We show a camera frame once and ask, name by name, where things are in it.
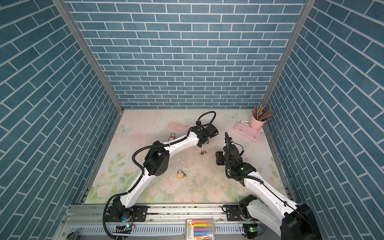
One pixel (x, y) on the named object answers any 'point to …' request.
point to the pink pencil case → (248, 132)
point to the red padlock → (172, 137)
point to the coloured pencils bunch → (261, 113)
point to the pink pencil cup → (255, 124)
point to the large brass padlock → (180, 174)
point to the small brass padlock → (202, 153)
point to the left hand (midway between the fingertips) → (202, 139)
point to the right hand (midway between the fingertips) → (217, 151)
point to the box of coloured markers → (199, 229)
